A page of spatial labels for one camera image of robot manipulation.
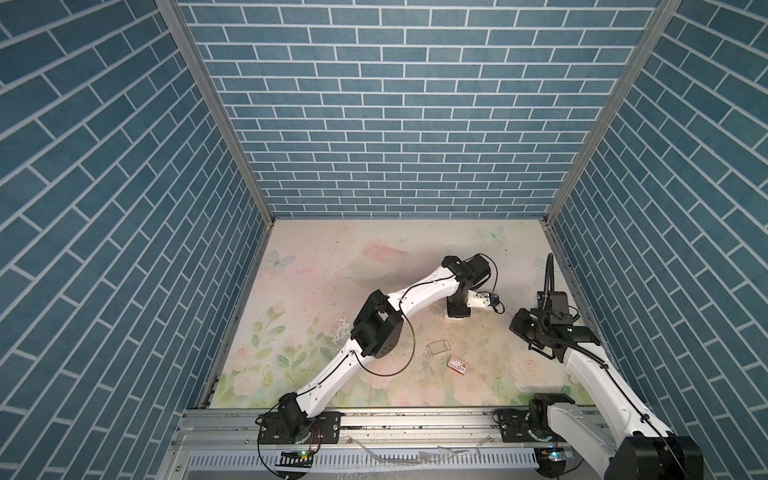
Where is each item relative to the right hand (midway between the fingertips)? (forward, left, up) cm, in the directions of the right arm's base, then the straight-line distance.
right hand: (510, 318), depth 85 cm
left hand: (+5, +14, -6) cm, 16 cm away
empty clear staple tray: (-7, +20, -8) cm, 23 cm away
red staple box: (-13, +15, -6) cm, 20 cm away
